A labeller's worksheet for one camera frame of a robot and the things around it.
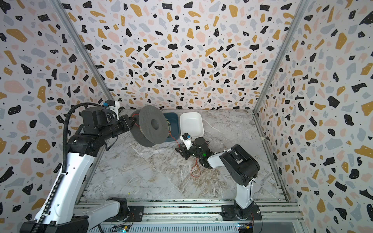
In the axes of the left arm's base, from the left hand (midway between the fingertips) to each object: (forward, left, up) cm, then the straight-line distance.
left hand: (135, 115), depth 66 cm
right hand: (+1, -16, -27) cm, 31 cm away
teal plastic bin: (+28, -12, -34) cm, 46 cm away
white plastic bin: (+25, -26, -35) cm, 50 cm away
